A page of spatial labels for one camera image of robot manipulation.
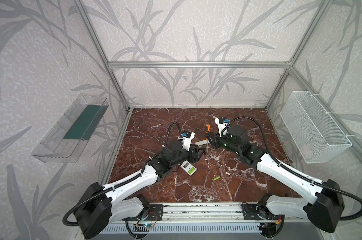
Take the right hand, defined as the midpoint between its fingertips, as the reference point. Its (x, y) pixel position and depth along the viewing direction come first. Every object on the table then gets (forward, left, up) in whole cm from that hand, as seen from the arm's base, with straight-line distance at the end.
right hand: (206, 129), depth 75 cm
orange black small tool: (0, 0, +2) cm, 2 cm away
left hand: (-6, +1, -4) cm, 8 cm away
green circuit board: (-38, +29, -25) cm, 54 cm away
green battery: (-16, -7, -25) cm, 31 cm away
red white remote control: (-10, +10, -25) cm, 29 cm away
